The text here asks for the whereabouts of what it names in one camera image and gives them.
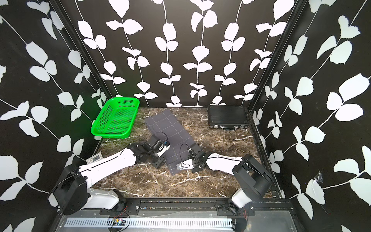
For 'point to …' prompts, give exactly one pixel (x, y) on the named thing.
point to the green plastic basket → (116, 120)
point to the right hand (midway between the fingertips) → (189, 158)
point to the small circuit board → (116, 221)
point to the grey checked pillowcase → (166, 125)
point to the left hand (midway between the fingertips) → (161, 157)
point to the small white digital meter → (94, 158)
